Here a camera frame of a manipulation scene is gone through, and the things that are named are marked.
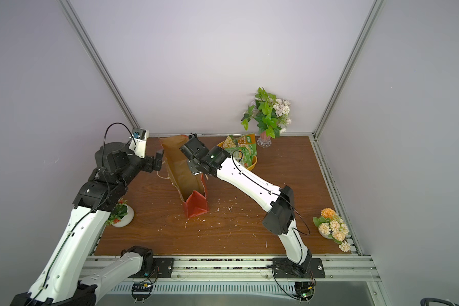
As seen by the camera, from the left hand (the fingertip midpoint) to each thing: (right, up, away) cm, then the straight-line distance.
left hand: (150, 145), depth 67 cm
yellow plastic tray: (+22, +2, +39) cm, 45 cm away
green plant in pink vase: (+47, +14, +17) cm, 52 cm away
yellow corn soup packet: (+27, +3, +39) cm, 48 cm away
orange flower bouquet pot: (+68, -31, +4) cm, 75 cm away
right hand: (+16, -4, +11) cm, 20 cm away
